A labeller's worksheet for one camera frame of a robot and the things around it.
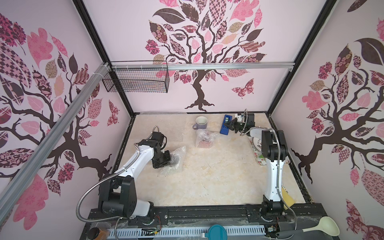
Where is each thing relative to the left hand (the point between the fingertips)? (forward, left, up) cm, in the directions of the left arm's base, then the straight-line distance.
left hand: (169, 166), depth 84 cm
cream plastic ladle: (-28, -79, -7) cm, 84 cm away
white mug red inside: (+3, -3, +3) cm, 5 cm away
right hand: (+34, -37, 0) cm, 50 cm away
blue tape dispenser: (+29, -36, -2) cm, 46 cm away
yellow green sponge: (-16, -65, -8) cm, 68 cm away
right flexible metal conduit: (-19, -52, +10) cm, 57 cm away
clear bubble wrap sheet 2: (+19, -21, -1) cm, 29 cm away
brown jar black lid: (-31, +32, -6) cm, 45 cm away
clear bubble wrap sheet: (-3, -2, +3) cm, 5 cm away
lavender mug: (+36, -19, -4) cm, 41 cm away
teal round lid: (-31, -24, 0) cm, 39 cm away
